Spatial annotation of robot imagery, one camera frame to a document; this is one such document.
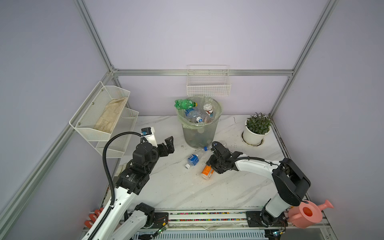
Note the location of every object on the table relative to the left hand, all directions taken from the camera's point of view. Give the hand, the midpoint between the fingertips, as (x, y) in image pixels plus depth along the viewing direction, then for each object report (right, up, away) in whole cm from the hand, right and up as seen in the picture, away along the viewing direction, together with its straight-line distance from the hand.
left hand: (163, 139), depth 70 cm
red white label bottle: (+23, +17, +21) cm, 36 cm away
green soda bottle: (+8, +21, +20) cm, 30 cm away
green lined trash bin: (+17, +1, +20) cm, 26 cm away
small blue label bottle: (+14, -14, +19) cm, 27 cm away
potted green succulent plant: (+54, +6, +23) cm, 59 cm away
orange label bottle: (+22, -19, +13) cm, 32 cm away
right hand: (+22, -16, +18) cm, 32 cm away
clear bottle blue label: (+14, +14, +18) cm, 26 cm away
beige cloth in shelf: (-32, +11, +8) cm, 34 cm away
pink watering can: (+66, -34, -4) cm, 74 cm away
